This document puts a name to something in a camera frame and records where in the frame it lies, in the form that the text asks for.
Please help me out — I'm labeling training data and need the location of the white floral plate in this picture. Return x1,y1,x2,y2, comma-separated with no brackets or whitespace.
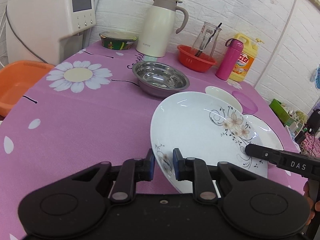
150,92,268,193

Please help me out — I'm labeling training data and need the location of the white blue-rimmed plate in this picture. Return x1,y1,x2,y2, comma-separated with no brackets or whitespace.
244,114,284,151

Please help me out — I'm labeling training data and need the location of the red white ceramic bowl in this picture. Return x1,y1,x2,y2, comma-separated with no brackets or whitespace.
205,86,243,113

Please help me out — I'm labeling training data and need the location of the purple plastic bowl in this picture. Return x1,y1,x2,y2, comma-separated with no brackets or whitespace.
232,91,258,114

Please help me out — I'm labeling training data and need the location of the stainless steel bowl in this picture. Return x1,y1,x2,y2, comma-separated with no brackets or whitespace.
132,61,190,98

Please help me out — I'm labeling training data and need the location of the person right hand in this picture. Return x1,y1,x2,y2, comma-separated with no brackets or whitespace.
303,181,320,225

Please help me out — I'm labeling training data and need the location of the black charger adapter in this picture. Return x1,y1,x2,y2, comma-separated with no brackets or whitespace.
295,131,306,144

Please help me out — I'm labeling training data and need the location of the green plastic box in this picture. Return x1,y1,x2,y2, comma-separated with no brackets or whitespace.
269,99,291,124

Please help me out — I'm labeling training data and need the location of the red plastic basket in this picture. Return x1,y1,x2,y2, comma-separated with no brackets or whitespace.
177,45,217,73

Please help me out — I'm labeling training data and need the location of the yellow detergent bottle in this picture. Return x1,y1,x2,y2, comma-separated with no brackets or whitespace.
229,33,264,82

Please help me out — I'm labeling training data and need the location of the pink thermos bottle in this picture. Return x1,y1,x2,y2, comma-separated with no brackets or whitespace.
215,38,244,81

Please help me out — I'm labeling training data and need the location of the green instant noodle bowl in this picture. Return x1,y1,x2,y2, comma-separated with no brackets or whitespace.
99,31,138,50

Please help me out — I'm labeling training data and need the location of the white thermos jug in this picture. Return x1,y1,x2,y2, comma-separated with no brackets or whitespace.
136,0,189,57

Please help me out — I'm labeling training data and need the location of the dark stirring stick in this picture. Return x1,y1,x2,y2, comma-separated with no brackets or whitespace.
194,22,223,58

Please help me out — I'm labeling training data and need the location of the orange plastic basin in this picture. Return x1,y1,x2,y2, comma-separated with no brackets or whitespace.
0,60,54,117

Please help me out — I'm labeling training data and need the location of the white water dispenser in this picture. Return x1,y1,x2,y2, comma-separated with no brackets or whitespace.
5,0,98,66

